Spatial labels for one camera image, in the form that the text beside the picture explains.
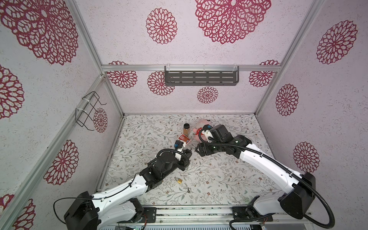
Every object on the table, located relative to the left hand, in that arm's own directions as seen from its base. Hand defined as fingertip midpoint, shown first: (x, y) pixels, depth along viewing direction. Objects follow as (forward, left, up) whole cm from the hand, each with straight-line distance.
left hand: (188, 154), depth 76 cm
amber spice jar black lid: (+25, 0, -10) cm, 27 cm away
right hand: (+4, -7, +2) cm, 9 cm away
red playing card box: (+22, +2, -17) cm, 27 cm away
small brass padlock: (-7, +5, -18) cm, 20 cm away
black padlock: (0, -3, +5) cm, 5 cm away
